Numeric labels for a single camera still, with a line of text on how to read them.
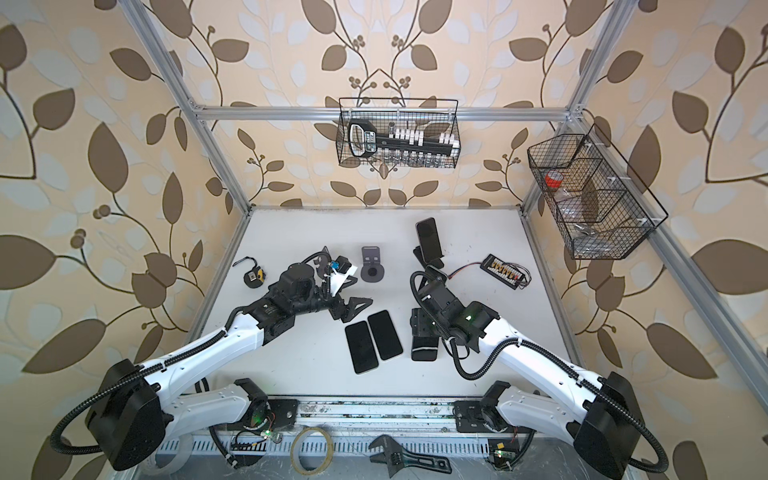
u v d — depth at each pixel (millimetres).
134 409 397
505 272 999
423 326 693
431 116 911
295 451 670
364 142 848
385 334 871
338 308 680
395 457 681
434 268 864
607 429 379
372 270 995
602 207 728
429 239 968
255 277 985
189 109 908
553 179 866
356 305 696
